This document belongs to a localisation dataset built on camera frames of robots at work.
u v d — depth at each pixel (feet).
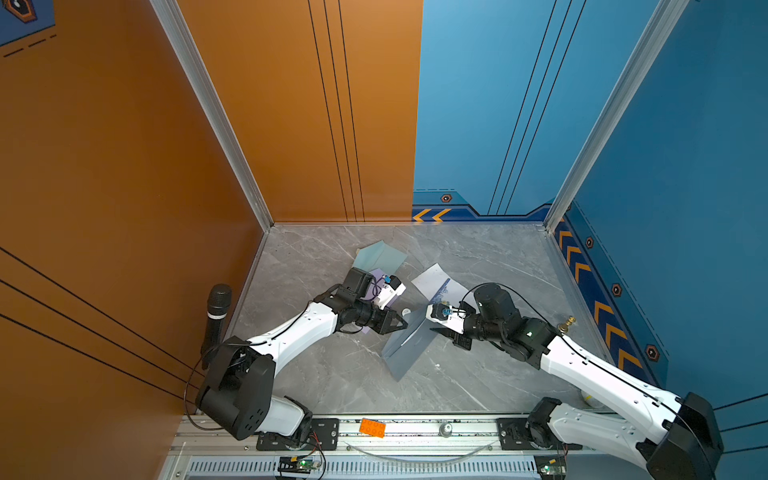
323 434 2.42
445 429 2.30
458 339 2.12
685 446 1.25
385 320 2.34
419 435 2.48
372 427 2.43
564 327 2.97
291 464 2.36
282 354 1.53
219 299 2.03
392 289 2.46
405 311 2.59
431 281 3.37
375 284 2.34
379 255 3.61
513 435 2.38
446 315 2.04
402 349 2.65
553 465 2.33
